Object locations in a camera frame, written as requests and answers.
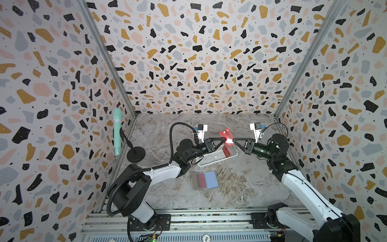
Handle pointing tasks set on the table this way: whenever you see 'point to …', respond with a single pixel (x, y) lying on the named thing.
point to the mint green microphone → (117, 116)
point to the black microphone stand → (136, 154)
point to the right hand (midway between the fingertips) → (236, 142)
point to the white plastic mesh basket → (216, 157)
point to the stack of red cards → (226, 151)
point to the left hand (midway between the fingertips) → (228, 141)
